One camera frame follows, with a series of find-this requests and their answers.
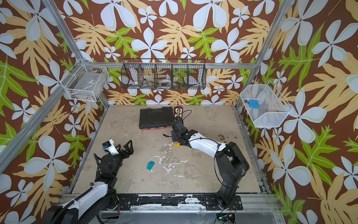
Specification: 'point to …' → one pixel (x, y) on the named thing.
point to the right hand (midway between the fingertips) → (175, 133)
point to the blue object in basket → (253, 103)
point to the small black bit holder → (178, 112)
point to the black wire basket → (166, 74)
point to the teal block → (150, 165)
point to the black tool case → (156, 118)
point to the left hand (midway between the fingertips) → (124, 141)
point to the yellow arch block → (177, 144)
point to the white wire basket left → (86, 82)
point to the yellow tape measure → (166, 136)
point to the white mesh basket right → (273, 108)
